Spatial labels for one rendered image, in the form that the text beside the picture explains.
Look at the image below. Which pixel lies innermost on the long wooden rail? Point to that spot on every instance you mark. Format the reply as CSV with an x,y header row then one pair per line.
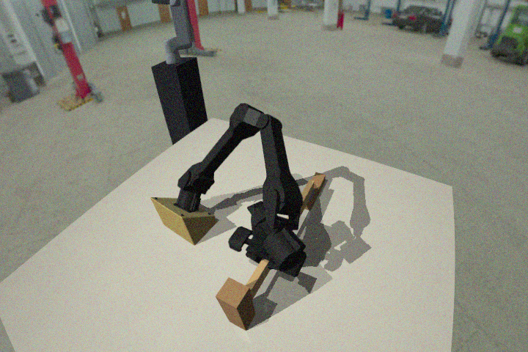
x,y
262,269

